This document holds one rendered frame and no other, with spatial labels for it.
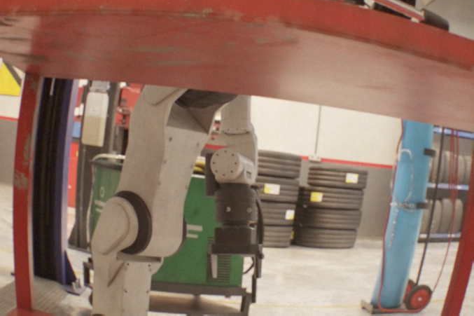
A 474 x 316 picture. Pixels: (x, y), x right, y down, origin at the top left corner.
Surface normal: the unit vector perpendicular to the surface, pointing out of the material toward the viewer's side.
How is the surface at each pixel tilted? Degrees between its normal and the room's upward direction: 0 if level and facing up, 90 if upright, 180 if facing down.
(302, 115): 90
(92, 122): 90
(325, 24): 90
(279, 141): 90
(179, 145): 101
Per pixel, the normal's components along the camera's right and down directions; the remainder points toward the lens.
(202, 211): 0.58, -0.06
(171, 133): 0.77, 0.26
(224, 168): -0.34, -0.18
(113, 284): -0.57, -0.11
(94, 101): 0.07, -0.05
